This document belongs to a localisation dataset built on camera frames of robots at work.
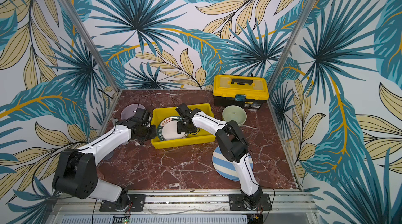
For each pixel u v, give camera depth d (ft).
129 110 3.33
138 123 2.25
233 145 1.79
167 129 3.26
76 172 1.39
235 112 3.37
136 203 2.41
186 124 2.33
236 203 2.42
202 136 2.79
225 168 2.76
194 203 2.45
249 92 3.20
